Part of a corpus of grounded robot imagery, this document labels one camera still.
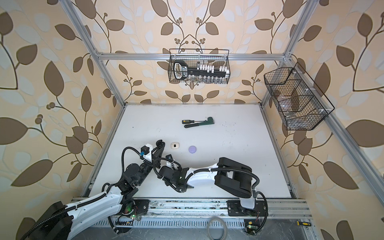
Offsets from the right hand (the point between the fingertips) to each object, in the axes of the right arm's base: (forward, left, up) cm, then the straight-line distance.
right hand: (168, 175), depth 84 cm
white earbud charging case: (+19, -3, 0) cm, 19 cm away
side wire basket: (+22, -69, +33) cm, 80 cm away
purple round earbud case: (+17, -14, -2) cm, 22 cm away
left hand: (+9, +2, +16) cm, 19 cm away
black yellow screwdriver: (+38, -11, +1) cm, 40 cm away
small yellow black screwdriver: (-25, -66, 0) cm, 71 cm away
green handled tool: (+37, -27, +1) cm, 46 cm away
